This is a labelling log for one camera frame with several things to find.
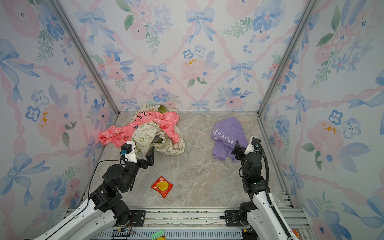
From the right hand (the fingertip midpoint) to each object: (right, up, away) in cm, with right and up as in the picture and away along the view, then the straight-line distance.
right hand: (245, 142), depth 78 cm
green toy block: (-44, -41, -9) cm, 61 cm away
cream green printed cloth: (-56, +4, +10) cm, 57 cm away
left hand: (-50, 0, -9) cm, 51 cm away
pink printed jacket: (-79, +3, +23) cm, 82 cm away
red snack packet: (-45, -25, +5) cm, 51 cm away
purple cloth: (-6, +3, +22) cm, 23 cm away
